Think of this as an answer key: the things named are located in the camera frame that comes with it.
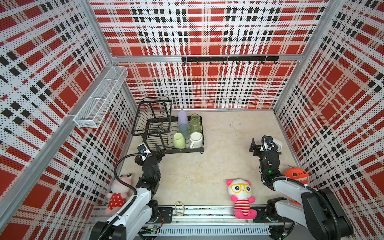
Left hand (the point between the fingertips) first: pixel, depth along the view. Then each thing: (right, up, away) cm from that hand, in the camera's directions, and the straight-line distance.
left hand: (151, 147), depth 83 cm
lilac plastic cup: (+16, +17, +16) cm, 29 cm away
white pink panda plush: (+48, -21, -9) cm, 53 cm away
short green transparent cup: (+24, +19, +21) cm, 37 cm away
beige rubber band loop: (+15, -31, -7) cm, 35 cm away
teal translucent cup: (+17, +10, +14) cm, 24 cm away
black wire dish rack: (+7, +9, -5) cm, 13 cm away
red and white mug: (+25, +4, +8) cm, 27 cm away
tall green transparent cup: (+25, +12, +10) cm, 29 cm away
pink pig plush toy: (-14, -24, -10) cm, 30 cm away
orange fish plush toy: (+80, -14, -5) cm, 81 cm away
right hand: (+65, +4, +2) cm, 65 cm away
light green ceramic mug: (+15, +3, +7) cm, 17 cm away
